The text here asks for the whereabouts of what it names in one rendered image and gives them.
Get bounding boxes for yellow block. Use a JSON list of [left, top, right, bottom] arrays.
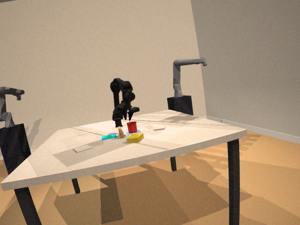
[[127, 133, 144, 143]]

